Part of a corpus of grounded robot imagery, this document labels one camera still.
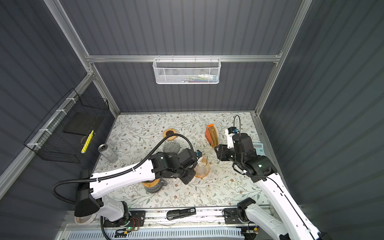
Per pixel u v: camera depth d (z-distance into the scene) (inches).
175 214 27.7
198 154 25.4
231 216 28.8
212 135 37.9
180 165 20.7
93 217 29.2
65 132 28.8
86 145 27.5
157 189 31.2
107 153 33.3
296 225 15.0
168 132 41.8
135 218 28.5
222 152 23.9
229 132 24.6
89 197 15.3
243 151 19.6
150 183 29.3
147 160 19.2
